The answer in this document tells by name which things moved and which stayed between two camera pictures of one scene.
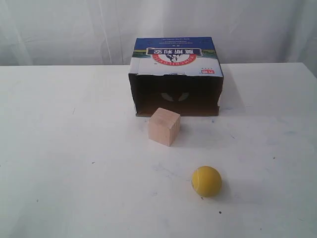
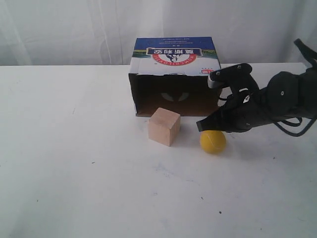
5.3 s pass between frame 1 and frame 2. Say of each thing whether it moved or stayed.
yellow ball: moved
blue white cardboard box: stayed
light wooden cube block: stayed
